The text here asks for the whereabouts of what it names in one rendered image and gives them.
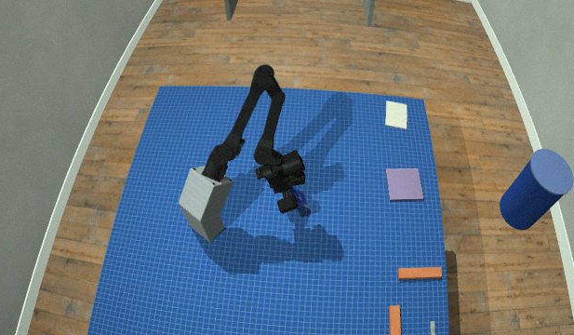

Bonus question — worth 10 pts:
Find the lavender flat square tile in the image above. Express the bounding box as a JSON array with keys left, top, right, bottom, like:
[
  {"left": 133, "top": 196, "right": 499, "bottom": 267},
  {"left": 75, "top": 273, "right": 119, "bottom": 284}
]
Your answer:
[{"left": 385, "top": 168, "right": 423, "bottom": 201}]

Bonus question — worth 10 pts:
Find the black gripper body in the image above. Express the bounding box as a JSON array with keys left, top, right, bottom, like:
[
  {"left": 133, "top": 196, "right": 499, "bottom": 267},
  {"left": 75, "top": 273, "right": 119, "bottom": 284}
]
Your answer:
[{"left": 269, "top": 173, "right": 298, "bottom": 214}]

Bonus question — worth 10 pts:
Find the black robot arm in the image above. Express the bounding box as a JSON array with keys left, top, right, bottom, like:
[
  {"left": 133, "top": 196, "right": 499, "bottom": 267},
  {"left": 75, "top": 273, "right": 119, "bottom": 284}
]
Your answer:
[{"left": 202, "top": 65, "right": 305, "bottom": 190}]

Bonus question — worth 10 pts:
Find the blue boxed card deck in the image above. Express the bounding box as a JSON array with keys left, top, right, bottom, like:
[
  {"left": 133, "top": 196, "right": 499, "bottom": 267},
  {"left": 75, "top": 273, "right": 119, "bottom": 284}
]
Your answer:
[{"left": 288, "top": 187, "right": 309, "bottom": 211}]

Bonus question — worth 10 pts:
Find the blue work mat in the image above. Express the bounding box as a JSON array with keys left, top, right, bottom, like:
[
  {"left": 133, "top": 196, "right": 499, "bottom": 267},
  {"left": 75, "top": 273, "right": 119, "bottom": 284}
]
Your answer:
[{"left": 87, "top": 86, "right": 449, "bottom": 335}]

